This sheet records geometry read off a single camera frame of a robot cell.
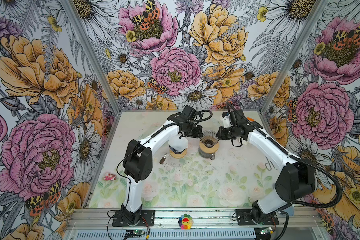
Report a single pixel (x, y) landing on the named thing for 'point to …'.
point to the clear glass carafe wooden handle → (176, 162)
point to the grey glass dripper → (209, 138)
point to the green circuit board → (135, 232)
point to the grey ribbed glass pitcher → (207, 155)
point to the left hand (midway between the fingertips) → (200, 138)
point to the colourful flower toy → (185, 221)
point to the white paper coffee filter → (178, 144)
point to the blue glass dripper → (175, 151)
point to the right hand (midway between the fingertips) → (218, 139)
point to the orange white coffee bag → (250, 119)
